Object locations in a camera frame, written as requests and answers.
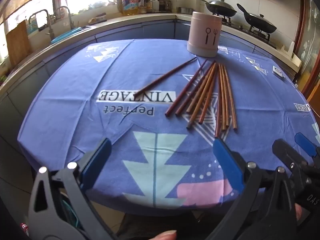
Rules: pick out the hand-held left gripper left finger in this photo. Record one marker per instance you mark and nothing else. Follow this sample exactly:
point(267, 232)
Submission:
point(98, 157)

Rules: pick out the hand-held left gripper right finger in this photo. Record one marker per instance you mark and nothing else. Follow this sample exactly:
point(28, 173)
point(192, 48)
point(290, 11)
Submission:
point(225, 157)

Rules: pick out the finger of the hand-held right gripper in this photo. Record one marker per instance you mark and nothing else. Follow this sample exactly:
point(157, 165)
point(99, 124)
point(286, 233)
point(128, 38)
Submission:
point(285, 152)
point(303, 142)

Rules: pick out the bunch of wooden chopsticks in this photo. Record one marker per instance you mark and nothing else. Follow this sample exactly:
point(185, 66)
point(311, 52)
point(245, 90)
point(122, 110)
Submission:
point(174, 105)

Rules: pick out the pink ceramic utensil holder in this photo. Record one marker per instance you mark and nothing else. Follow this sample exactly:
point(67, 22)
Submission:
point(200, 35)

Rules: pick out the person's right hand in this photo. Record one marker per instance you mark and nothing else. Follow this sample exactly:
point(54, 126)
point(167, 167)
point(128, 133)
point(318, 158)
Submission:
point(299, 212)

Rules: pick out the person's left hand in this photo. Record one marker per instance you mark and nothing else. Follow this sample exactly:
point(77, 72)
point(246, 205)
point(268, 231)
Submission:
point(165, 235)

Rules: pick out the blue printed tablecloth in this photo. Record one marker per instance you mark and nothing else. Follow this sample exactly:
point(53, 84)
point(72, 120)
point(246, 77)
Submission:
point(75, 100)

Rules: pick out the small white device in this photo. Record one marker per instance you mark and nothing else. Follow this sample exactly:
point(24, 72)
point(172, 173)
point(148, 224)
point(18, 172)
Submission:
point(278, 72)

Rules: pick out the small white rack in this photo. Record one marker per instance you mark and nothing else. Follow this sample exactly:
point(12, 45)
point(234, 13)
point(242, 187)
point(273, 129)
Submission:
point(288, 50)

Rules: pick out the glass door with fish print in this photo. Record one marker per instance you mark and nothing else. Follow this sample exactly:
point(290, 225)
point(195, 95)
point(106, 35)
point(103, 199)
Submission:
point(308, 42)

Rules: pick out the black gas stove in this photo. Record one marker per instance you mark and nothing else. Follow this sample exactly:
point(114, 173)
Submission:
point(252, 33)

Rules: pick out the blue plastic tray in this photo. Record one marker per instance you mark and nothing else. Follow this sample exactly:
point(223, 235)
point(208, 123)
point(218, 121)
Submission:
point(67, 33)

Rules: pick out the wooden cutting board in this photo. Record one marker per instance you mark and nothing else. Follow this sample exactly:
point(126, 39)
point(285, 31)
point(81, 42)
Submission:
point(18, 43)

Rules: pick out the steel kitchen faucet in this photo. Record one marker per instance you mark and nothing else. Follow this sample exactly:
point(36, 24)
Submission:
point(48, 22)
point(68, 15)

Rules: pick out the black wok with steel lid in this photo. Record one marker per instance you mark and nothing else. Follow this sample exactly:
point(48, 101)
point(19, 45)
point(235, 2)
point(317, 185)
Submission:
point(222, 7)

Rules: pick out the small steel bowl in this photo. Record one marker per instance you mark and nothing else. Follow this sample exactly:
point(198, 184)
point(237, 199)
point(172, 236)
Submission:
point(184, 10)

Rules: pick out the yellow cooking oil bottle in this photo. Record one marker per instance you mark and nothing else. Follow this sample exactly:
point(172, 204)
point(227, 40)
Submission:
point(130, 5)

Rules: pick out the white plastic jug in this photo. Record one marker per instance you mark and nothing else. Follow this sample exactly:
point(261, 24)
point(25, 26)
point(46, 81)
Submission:
point(155, 3)

